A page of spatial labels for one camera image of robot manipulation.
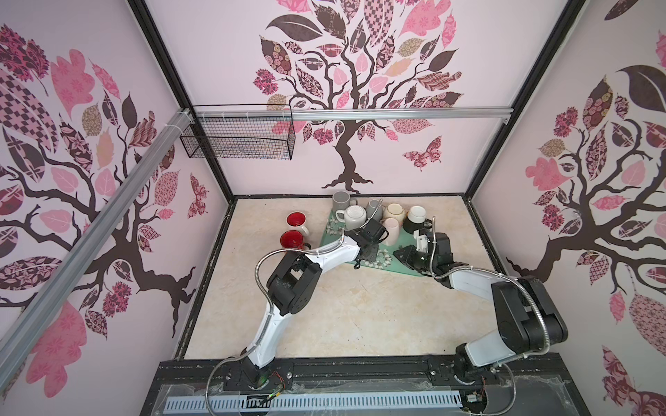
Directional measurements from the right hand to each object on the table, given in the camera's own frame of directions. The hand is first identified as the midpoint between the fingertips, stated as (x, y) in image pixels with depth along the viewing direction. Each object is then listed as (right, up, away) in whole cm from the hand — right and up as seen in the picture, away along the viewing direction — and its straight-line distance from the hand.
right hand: (394, 251), depth 92 cm
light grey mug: (-7, +16, +15) cm, 23 cm away
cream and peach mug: (+2, +15, +12) cm, 19 cm away
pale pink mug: (+1, +9, +6) cm, 11 cm away
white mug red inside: (-38, +11, +14) cm, 42 cm away
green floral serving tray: (-2, -5, +6) cm, 8 cm away
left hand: (-10, -2, +6) cm, 12 cm away
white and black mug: (+10, +11, +10) cm, 18 cm away
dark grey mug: (-19, +20, +12) cm, 30 cm away
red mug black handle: (-38, +4, +7) cm, 39 cm away
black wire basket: (-56, +44, +3) cm, 72 cm away
